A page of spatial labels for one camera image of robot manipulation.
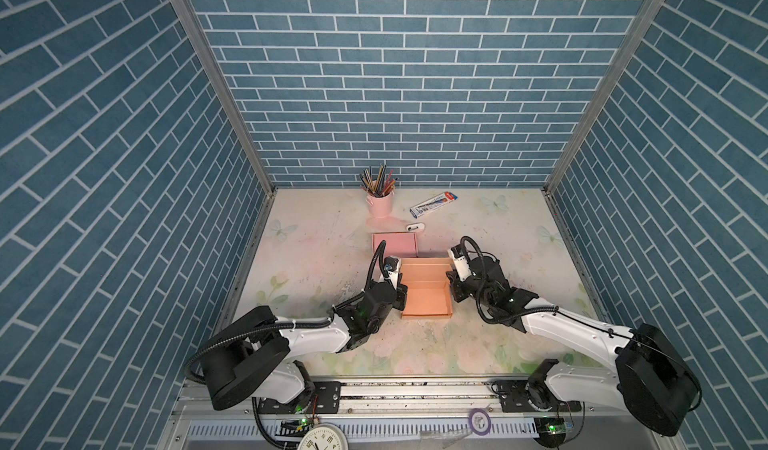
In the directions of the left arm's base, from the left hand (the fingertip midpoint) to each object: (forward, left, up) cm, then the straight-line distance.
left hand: (404, 277), depth 85 cm
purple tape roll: (-33, -15, -9) cm, 38 cm away
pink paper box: (+19, +1, -11) cm, 22 cm away
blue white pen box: (+36, -13, -8) cm, 40 cm away
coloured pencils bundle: (+37, +7, 0) cm, 38 cm away
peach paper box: (+2, -9, -13) cm, 16 cm away
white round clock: (-36, +19, -6) cm, 41 cm away
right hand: (+2, -12, +1) cm, 12 cm away
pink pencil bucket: (+32, +8, -6) cm, 33 cm away
